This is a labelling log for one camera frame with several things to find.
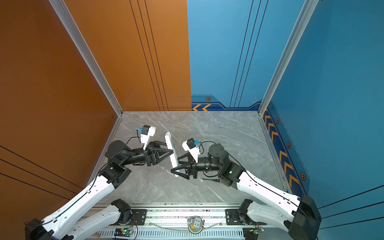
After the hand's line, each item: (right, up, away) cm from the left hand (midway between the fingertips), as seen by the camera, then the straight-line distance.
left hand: (172, 151), depth 58 cm
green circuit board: (-26, -41, +13) cm, 50 cm away
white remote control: (+1, -2, 0) cm, 2 cm away
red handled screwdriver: (+20, -21, +27) cm, 40 cm away
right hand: (0, -7, +3) cm, 8 cm away
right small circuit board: (+37, -39, +12) cm, 55 cm away
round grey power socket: (+9, -33, +8) cm, 35 cm away
